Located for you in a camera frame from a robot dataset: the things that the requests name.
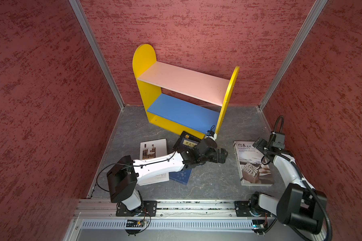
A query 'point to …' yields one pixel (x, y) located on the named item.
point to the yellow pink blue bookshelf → (185, 101)
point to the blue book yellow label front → (182, 176)
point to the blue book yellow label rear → (186, 141)
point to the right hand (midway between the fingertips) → (259, 148)
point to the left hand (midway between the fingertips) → (219, 155)
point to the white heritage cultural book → (252, 172)
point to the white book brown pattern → (153, 149)
